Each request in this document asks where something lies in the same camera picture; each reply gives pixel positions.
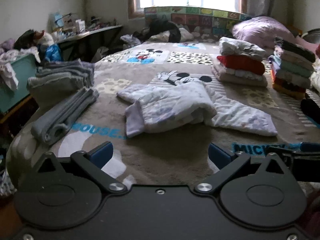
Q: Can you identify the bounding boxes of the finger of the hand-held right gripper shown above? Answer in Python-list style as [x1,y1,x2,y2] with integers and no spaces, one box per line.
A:
[268,142,320,182]

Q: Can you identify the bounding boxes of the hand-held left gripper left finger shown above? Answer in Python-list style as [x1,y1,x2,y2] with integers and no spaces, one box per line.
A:
[32,141,128,195]

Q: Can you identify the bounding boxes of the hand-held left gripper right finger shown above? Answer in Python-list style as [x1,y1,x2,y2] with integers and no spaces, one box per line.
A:
[194,142,290,195]

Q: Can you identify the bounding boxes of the white printed garment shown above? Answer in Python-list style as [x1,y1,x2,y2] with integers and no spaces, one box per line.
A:
[117,81,278,138]

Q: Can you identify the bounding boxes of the grey folded clothes pile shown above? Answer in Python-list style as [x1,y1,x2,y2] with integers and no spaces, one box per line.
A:
[27,59,95,105]

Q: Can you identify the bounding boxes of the tall stack of folded clothes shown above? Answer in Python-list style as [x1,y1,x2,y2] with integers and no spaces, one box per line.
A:
[269,37,317,100]

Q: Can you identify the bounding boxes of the messy clothes pile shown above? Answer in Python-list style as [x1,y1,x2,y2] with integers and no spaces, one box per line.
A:
[0,29,54,90]

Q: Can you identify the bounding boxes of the cartoon printed bed blanket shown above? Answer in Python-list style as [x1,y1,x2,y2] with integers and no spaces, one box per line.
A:
[6,41,320,195]

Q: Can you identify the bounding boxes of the black cloth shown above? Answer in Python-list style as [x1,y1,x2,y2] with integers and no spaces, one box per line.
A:
[301,99,320,125]

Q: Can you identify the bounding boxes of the grey rolled towel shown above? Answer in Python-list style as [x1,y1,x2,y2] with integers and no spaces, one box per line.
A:
[30,88,100,146]

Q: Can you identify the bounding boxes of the beige folded garment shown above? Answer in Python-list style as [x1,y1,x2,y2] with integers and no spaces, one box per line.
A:
[211,64,268,87]

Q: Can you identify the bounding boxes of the white quilted bedding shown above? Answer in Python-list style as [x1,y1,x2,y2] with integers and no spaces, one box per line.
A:
[310,71,320,93]

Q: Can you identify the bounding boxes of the white striped folded garment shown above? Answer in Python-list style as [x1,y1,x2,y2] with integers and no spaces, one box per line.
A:
[226,68,263,78]

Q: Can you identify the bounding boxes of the red folded garment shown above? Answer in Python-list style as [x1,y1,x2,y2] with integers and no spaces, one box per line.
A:
[216,54,266,76]

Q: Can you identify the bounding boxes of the teal box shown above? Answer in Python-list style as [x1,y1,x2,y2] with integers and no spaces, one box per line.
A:
[0,54,38,114]

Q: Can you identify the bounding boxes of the blue plastic bag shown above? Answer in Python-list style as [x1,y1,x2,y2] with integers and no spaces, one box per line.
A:
[45,44,63,62]

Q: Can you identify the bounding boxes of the crumpled white cloth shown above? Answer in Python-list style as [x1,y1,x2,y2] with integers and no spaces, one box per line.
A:
[120,34,142,47]

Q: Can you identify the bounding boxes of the pink cloth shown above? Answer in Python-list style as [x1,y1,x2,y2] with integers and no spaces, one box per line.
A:
[292,36,320,55]

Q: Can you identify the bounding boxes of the dark desk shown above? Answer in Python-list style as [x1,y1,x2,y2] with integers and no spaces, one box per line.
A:
[54,24,124,63]

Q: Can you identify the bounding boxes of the round metal basin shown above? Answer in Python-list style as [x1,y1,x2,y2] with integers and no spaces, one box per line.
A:
[301,29,320,44]

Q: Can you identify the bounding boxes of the purple pillow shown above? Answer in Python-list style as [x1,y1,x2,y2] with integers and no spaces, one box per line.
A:
[231,16,297,49]

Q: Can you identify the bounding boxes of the black garment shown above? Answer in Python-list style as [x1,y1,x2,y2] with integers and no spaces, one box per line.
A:
[132,19,182,43]

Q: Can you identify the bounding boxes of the colourful printed headboard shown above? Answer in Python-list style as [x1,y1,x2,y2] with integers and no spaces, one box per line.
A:
[144,6,253,43]

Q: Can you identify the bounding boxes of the light blue packet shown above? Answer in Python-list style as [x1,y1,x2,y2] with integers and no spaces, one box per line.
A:
[51,12,66,28]

